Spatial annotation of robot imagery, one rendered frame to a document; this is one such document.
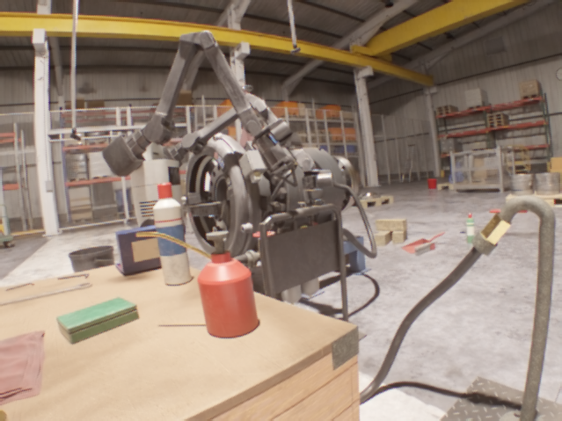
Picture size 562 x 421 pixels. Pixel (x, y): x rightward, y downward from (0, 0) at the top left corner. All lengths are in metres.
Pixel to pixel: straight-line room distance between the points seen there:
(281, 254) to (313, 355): 0.71
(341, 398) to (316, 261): 0.78
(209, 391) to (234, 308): 0.13
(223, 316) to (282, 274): 0.67
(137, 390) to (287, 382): 0.17
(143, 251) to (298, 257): 0.54
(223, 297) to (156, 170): 0.95
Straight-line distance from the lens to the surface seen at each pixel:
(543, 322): 0.80
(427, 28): 13.56
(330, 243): 1.23
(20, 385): 0.45
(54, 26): 9.94
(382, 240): 2.88
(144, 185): 1.34
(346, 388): 0.48
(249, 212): 1.56
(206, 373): 0.38
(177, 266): 0.72
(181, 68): 1.21
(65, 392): 0.43
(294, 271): 1.12
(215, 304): 0.43
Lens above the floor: 0.68
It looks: 4 degrees down
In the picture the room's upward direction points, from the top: 6 degrees counter-clockwise
